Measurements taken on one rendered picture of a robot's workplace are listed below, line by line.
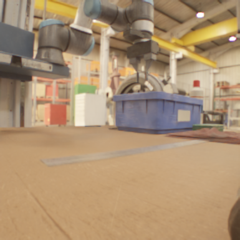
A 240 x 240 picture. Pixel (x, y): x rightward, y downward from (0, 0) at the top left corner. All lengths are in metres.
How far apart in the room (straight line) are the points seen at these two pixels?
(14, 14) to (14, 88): 0.45
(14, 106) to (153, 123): 0.91
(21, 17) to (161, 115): 1.06
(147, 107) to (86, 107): 5.19
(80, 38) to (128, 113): 0.75
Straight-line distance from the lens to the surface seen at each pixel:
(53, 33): 1.18
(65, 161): 0.21
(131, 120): 0.59
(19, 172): 0.18
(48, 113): 7.04
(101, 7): 0.83
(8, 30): 1.23
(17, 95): 1.21
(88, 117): 5.72
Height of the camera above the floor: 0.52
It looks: 2 degrees down
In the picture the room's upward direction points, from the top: 1 degrees clockwise
